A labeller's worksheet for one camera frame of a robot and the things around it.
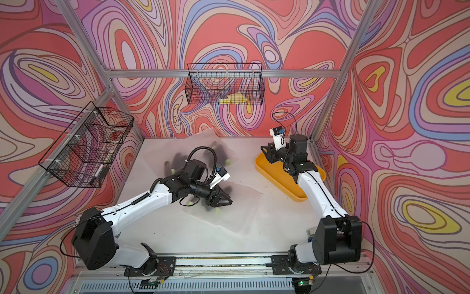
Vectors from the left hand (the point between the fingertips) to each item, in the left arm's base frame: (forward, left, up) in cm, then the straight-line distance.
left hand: (230, 201), depth 71 cm
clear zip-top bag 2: (+36, +43, -17) cm, 59 cm away
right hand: (+23, -16, +5) cm, 29 cm away
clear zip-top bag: (+40, +33, -15) cm, 54 cm away
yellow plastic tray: (+23, -23, -13) cm, 35 cm away
